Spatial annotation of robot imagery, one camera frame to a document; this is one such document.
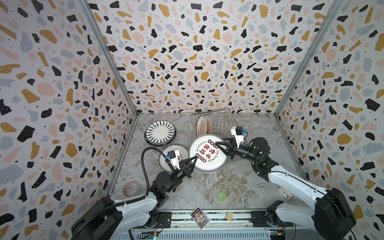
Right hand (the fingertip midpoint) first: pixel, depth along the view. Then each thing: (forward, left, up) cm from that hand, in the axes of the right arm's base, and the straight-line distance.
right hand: (216, 140), depth 70 cm
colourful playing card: (-28, +7, -27) cm, 39 cm away
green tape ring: (-17, -5, -29) cm, 34 cm away
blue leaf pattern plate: (+24, +37, -27) cm, 52 cm away
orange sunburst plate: (+24, +3, -16) cm, 29 cm away
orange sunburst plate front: (+26, +8, -22) cm, 35 cm away
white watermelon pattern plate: (-4, 0, -10) cm, 11 cm away
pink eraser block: (-23, -23, +3) cm, 33 cm away
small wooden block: (-27, -7, -28) cm, 39 cm away
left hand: (-5, +9, -6) cm, 12 cm away
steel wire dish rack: (+31, -7, -22) cm, 38 cm away
